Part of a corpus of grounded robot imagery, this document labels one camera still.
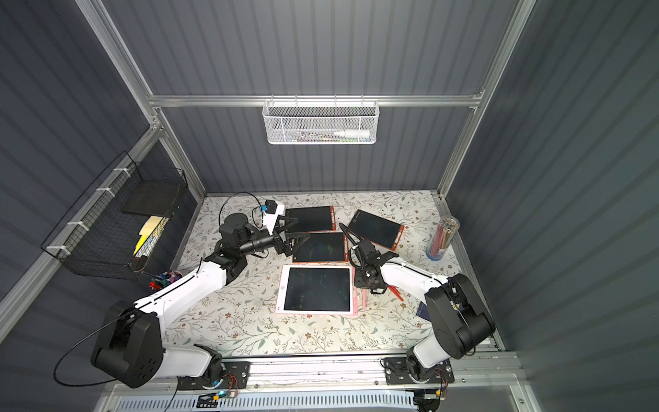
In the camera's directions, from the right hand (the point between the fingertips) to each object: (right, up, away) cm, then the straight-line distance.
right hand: (365, 281), depth 90 cm
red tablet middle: (-16, +11, +12) cm, 22 cm away
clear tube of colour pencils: (+26, +16, -2) cm, 30 cm away
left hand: (-19, +19, -16) cm, 31 cm away
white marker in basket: (-4, +54, +3) cm, 54 cm away
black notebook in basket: (-68, +29, -11) cm, 75 cm away
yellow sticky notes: (-66, +21, -15) cm, 71 cm away
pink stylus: (-1, -5, -3) cm, 6 cm away
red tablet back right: (+8, +17, +18) cm, 26 cm away
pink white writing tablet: (-18, -3, +2) cm, 18 cm away
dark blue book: (+19, -9, -5) cm, 21 cm away
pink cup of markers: (-65, +3, -10) cm, 66 cm away
